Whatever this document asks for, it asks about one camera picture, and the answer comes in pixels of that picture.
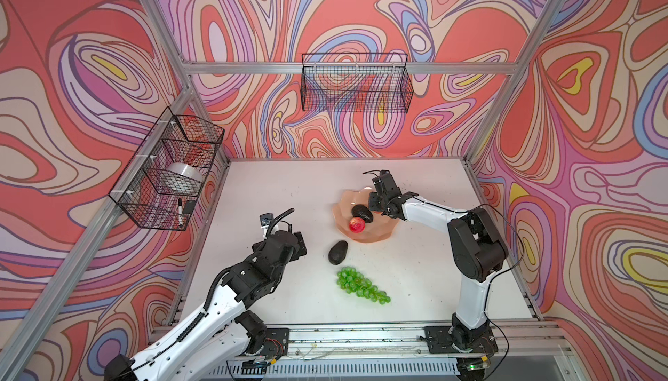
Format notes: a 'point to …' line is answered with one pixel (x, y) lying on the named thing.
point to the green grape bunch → (351, 281)
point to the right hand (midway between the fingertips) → (377, 203)
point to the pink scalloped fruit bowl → (379, 230)
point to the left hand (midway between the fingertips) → (293, 236)
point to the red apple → (357, 225)
